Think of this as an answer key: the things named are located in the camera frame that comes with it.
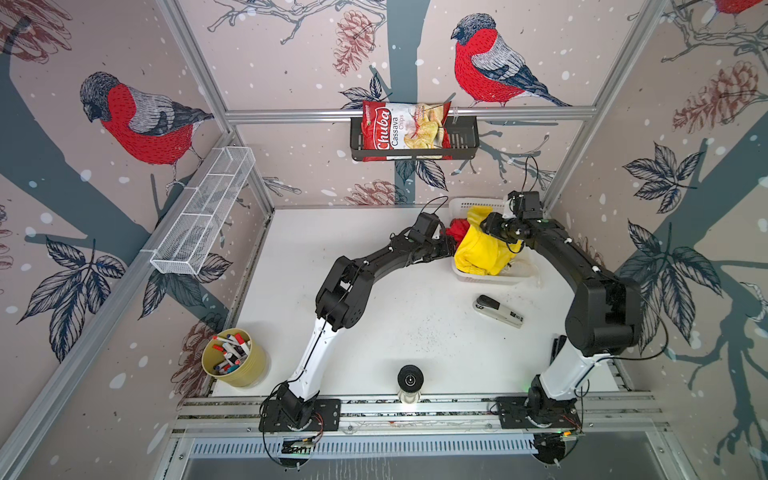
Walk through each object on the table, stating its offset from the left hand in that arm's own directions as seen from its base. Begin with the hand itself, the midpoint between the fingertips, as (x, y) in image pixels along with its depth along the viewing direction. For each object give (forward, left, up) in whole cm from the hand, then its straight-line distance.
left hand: (457, 249), depth 94 cm
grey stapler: (-18, -11, -7) cm, 22 cm away
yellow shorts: (-5, -5, +6) cm, 9 cm away
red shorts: (+4, 0, +6) cm, 7 cm away
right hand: (+4, -8, +6) cm, 11 cm away
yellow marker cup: (-33, +61, -1) cm, 69 cm away
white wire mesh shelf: (-1, +72, +19) cm, 75 cm away
